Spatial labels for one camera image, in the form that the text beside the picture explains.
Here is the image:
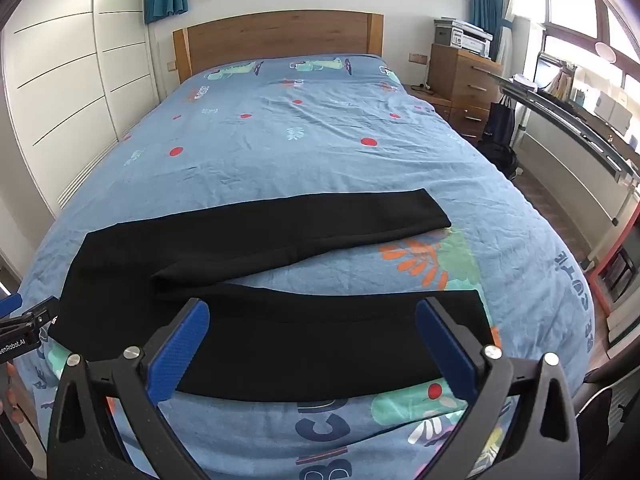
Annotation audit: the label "black drawer unit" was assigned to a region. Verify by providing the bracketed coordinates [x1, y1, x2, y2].
[600, 249, 639, 302]

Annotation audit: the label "wooden dresser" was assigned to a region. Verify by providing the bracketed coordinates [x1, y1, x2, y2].
[427, 42, 503, 142]

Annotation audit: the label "person's left hand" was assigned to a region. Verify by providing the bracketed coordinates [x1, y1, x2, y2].
[0, 364, 25, 425]

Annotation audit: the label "white printer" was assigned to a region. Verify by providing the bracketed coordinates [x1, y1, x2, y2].
[434, 17, 493, 57]

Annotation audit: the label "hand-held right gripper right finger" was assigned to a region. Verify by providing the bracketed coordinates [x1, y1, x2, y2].
[415, 297, 581, 480]

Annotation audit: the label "black backpack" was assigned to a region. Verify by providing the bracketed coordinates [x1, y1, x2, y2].
[479, 140, 520, 179]

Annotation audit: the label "white wardrobe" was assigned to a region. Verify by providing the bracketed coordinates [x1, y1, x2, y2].
[0, 0, 162, 221]

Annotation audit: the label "low wooden nightstand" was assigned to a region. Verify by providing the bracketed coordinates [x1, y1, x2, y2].
[407, 85, 453, 121]

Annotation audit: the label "wooden headboard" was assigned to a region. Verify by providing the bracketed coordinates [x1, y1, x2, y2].
[172, 10, 385, 86]

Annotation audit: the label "black pants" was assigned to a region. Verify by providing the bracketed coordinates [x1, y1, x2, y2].
[47, 187, 493, 403]

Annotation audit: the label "white storage boxes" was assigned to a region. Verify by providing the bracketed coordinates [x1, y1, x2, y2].
[594, 91, 634, 136]

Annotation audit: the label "glass desk with metal frame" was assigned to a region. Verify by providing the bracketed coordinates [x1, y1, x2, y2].
[487, 72, 640, 311]

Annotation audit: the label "black tote bag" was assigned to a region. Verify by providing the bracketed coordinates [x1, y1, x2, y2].
[482, 97, 516, 143]

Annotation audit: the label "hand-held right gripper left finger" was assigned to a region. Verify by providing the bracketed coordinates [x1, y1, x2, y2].
[47, 298, 211, 480]

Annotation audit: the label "black and white chair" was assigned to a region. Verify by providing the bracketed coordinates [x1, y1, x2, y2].
[575, 367, 640, 480]

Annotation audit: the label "blue printed bed cover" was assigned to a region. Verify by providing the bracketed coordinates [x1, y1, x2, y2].
[17, 54, 596, 480]

